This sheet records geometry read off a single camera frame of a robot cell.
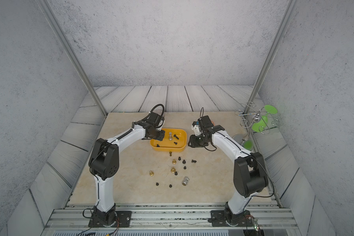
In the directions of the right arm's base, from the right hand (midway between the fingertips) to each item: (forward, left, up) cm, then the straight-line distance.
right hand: (192, 143), depth 87 cm
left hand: (+9, +18, -4) cm, 20 cm away
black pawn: (-19, +20, -12) cm, 31 cm away
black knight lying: (-5, -2, -13) cm, 14 cm away
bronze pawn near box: (+1, +14, -13) cm, 19 cm away
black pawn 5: (-5, +5, -13) cm, 15 cm away
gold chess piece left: (-14, +24, -11) cm, 30 cm away
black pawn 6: (-9, +4, -13) cm, 16 cm away
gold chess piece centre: (-12, +11, -11) cm, 20 cm away
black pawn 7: (+5, +22, -10) cm, 25 cm away
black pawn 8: (+8, +11, -11) cm, 18 cm away
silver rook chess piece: (-17, +4, -12) cm, 21 cm away
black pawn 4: (-4, +8, -12) cm, 14 cm away
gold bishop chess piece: (-6, +11, -12) cm, 17 cm away
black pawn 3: (-13, +10, -12) cm, 20 cm away
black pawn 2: (-20, +13, -13) cm, 27 cm away
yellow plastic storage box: (+11, +11, -12) cm, 20 cm away
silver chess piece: (+12, +14, -10) cm, 21 cm away
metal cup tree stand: (+7, -34, +14) cm, 37 cm away
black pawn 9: (+14, +11, -11) cm, 21 cm away
